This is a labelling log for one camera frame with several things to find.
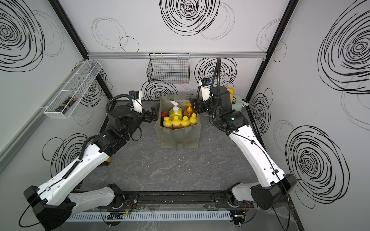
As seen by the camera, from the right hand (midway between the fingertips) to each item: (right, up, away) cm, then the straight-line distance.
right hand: (198, 96), depth 67 cm
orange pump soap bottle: (-4, -7, +20) cm, 22 cm away
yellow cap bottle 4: (-2, -12, +16) cm, 20 cm away
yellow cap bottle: (-17, -14, +14) cm, 26 cm away
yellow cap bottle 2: (-12, -13, +15) cm, 23 cm away
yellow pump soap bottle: (-12, -7, +17) cm, 22 cm away
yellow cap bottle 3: (-6, -13, +15) cm, 21 cm away
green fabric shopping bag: (-5, -22, +15) cm, 27 cm away
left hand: (-22, -3, -1) cm, 23 cm away
